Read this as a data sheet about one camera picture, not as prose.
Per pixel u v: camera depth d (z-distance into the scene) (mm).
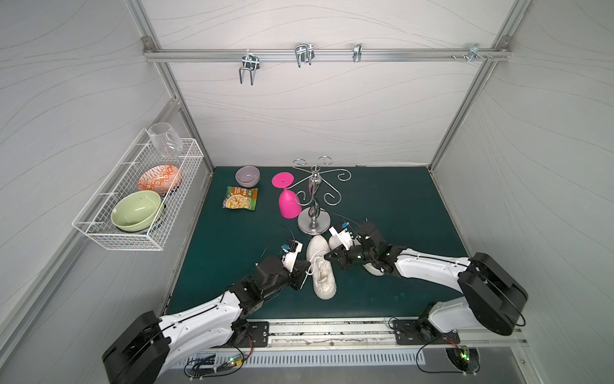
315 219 972
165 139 657
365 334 752
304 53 763
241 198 1068
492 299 434
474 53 765
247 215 1050
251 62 783
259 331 739
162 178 718
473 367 687
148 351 412
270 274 606
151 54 766
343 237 752
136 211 624
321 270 809
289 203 835
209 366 694
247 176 1116
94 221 555
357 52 741
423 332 652
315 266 839
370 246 666
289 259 712
